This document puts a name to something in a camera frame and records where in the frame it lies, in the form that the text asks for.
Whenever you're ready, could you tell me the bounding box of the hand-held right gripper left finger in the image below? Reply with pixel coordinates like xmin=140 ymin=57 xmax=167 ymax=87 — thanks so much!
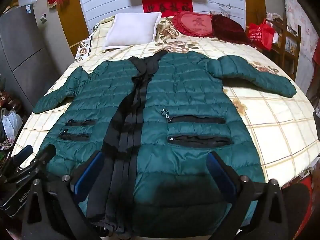
xmin=21 ymin=151 xmax=105 ymax=240

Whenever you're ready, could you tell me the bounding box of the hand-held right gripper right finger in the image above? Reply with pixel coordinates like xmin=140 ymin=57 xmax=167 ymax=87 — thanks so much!
xmin=206 ymin=151 xmax=288 ymax=240

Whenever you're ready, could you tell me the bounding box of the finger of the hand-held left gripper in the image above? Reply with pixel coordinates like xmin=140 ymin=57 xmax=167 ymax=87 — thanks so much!
xmin=5 ymin=144 xmax=57 ymax=183
xmin=0 ymin=144 xmax=34 ymax=178

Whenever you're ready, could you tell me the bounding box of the green puffer jacket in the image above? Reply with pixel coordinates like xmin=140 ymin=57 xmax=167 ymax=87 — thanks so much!
xmin=33 ymin=49 xmax=297 ymax=240

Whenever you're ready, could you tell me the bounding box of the white plastic bag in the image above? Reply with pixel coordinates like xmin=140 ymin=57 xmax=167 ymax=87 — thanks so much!
xmin=1 ymin=107 xmax=23 ymax=145

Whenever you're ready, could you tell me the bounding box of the bed with floral checked sheet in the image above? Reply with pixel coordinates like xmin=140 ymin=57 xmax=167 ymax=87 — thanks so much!
xmin=11 ymin=15 xmax=320 ymax=190

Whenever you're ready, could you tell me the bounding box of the red printed cloth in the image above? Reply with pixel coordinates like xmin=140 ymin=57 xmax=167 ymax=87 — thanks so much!
xmin=297 ymin=172 xmax=318 ymax=230

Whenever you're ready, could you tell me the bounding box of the grey wardrobe cabinet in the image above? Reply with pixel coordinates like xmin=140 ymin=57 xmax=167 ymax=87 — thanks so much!
xmin=0 ymin=4 xmax=54 ymax=108

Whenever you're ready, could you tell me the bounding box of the wooden door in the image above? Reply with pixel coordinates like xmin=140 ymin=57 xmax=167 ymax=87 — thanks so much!
xmin=58 ymin=0 xmax=89 ymax=55
xmin=244 ymin=0 xmax=267 ymax=28

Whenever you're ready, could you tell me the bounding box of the dark red velvet cushion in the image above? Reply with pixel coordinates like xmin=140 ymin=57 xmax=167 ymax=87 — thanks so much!
xmin=211 ymin=14 xmax=253 ymax=47

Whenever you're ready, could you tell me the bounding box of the red shopping bag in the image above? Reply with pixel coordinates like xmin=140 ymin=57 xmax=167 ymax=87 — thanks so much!
xmin=247 ymin=19 xmax=275 ymax=51

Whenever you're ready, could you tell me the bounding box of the wooden shelf rack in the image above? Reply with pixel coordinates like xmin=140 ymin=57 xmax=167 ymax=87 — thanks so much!
xmin=266 ymin=12 xmax=302 ymax=80

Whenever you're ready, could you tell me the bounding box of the white pillow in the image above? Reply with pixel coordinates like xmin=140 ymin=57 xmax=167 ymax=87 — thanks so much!
xmin=104 ymin=12 xmax=162 ymax=50

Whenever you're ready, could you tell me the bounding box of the red heart-shaped cushion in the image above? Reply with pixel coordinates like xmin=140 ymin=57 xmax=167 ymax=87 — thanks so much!
xmin=172 ymin=11 xmax=215 ymax=37

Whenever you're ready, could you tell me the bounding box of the floral curtain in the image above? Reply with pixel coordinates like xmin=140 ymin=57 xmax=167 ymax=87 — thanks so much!
xmin=284 ymin=0 xmax=320 ymax=64

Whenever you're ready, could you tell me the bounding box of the red wall banner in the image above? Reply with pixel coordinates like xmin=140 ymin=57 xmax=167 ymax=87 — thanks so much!
xmin=142 ymin=0 xmax=192 ymax=13

